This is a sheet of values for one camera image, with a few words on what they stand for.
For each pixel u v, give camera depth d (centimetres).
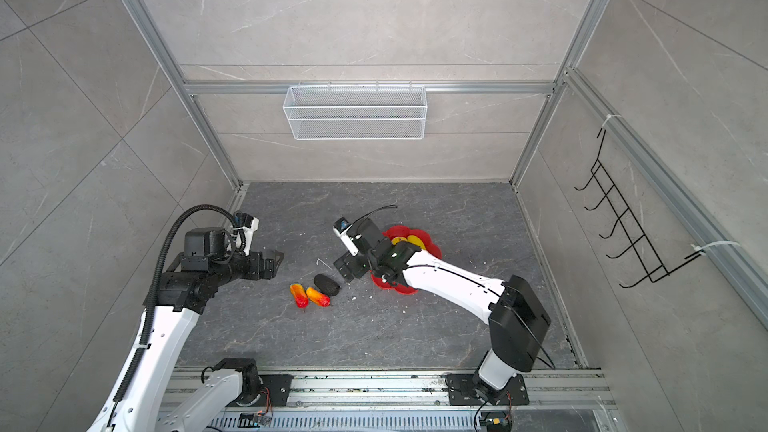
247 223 64
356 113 101
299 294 88
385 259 58
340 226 70
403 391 75
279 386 73
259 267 65
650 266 60
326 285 89
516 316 42
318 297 87
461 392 73
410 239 97
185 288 47
